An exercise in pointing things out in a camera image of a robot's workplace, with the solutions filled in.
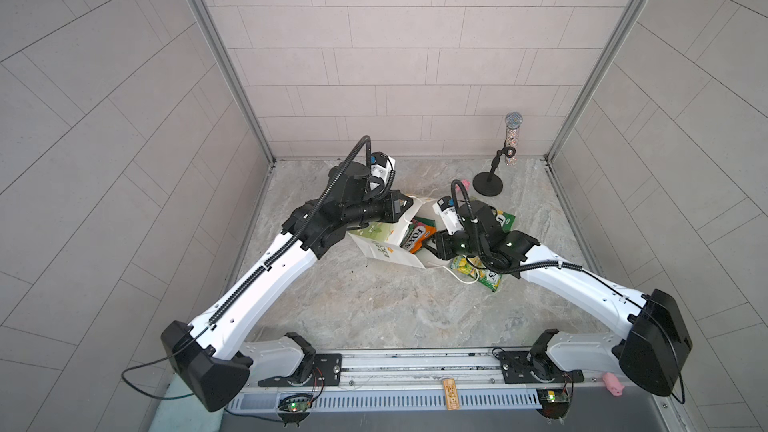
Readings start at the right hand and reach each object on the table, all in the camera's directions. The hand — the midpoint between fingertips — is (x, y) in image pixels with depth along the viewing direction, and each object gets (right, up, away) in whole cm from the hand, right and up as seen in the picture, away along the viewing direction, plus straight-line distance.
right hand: (425, 244), depth 77 cm
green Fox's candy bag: (+29, +3, +22) cm, 36 cm away
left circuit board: (-29, -32, -12) cm, 45 cm away
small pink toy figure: (+18, +15, +32) cm, 40 cm away
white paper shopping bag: (-10, +2, -3) cm, 11 cm away
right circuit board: (+29, -35, -8) cm, 46 cm away
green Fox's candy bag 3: (+1, +4, +13) cm, 14 cm away
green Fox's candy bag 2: (+10, -3, -9) cm, 14 cm away
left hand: (-2, +12, -13) cm, 17 cm away
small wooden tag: (+5, -33, -9) cm, 34 cm away
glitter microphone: (+27, +34, +10) cm, 44 cm away
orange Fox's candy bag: (-2, 0, +11) cm, 11 cm away
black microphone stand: (+26, +16, +30) cm, 43 cm away
